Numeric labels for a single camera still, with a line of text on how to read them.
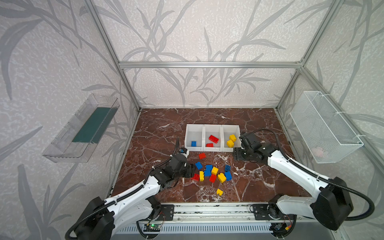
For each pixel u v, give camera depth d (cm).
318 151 72
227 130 102
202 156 94
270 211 66
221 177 83
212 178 85
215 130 104
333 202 40
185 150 75
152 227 71
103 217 39
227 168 87
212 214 75
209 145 96
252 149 62
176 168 62
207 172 85
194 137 104
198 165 89
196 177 84
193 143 96
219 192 80
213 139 100
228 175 85
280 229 74
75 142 63
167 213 73
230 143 96
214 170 85
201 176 84
